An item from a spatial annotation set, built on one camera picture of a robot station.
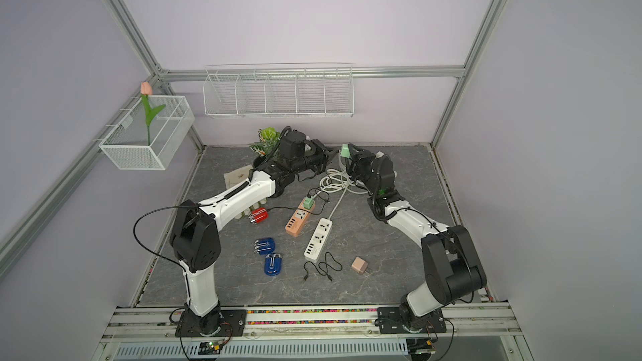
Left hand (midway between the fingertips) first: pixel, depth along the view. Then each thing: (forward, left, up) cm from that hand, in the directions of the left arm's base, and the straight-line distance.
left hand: (344, 149), depth 80 cm
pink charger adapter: (-29, -3, -26) cm, 39 cm away
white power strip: (-19, +10, -26) cm, 34 cm away
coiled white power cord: (+7, 0, -26) cm, 27 cm away
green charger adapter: (0, 0, -1) cm, 1 cm away
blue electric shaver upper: (-20, +29, -26) cm, 44 cm away
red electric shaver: (-8, +32, -25) cm, 42 cm away
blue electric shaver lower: (-26, +26, -26) cm, 45 cm away
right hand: (+1, 0, +1) cm, 2 cm away
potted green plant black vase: (+11, +26, -4) cm, 29 cm away
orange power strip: (-10, +17, -26) cm, 33 cm away
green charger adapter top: (-6, +13, -22) cm, 26 cm away
